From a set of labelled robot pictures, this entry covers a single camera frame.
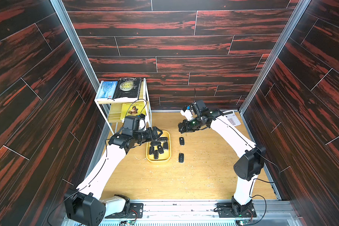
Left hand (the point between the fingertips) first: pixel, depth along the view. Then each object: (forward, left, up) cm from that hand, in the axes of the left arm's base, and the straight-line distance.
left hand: (158, 133), depth 76 cm
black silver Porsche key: (+12, -1, -23) cm, 26 cm away
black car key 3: (-2, -14, -24) cm, 28 cm away
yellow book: (+25, +20, -5) cm, 32 cm away
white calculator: (+35, -57, -23) cm, 71 cm away
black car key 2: (+3, +6, -23) cm, 24 cm away
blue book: (+26, +33, +10) cm, 43 cm away
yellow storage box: (-2, -3, -24) cm, 24 cm away
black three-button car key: (+11, -15, -24) cm, 30 cm away
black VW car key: (+3, 0, -23) cm, 23 cm away
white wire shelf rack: (+40, +50, -16) cm, 66 cm away
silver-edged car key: (-1, +3, -23) cm, 23 cm away
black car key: (+8, +4, -22) cm, 24 cm away
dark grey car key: (+7, -3, -24) cm, 25 cm away
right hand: (+7, -14, -5) cm, 17 cm away
